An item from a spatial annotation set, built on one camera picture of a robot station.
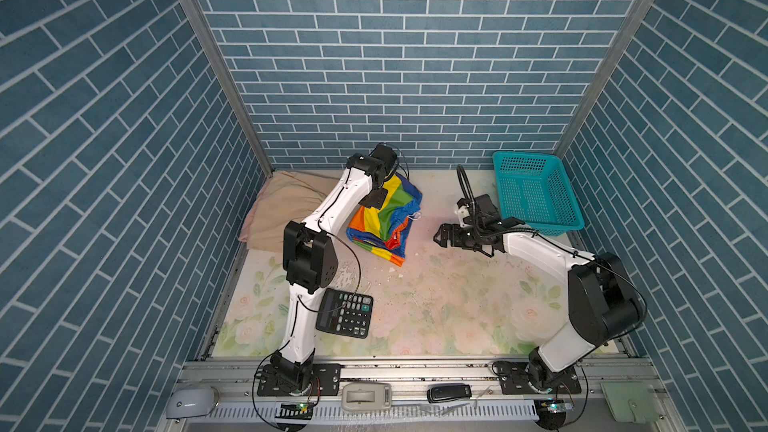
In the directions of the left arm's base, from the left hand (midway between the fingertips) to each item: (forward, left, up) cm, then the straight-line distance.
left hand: (366, 200), depth 93 cm
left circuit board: (-52, +16, -18) cm, 57 cm away
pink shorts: (-4, +40, -12) cm, 42 cm away
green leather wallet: (-52, -65, -13) cm, 85 cm away
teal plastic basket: (+16, -64, -13) cm, 68 cm away
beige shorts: (+8, +28, -7) cm, 30 cm away
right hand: (-10, -24, -5) cm, 26 cm away
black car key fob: (-50, -19, -11) cm, 54 cm away
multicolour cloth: (-6, -6, -8) cm, 12 cm away
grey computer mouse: (-50, +37, -11) cm, 63 cm away
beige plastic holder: (-50, -2, -12) cm, 51 cm away
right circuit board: (-53, -47, -15) cm, 72 cm away
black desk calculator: (-30, +5, -13) cm, 33 cm away
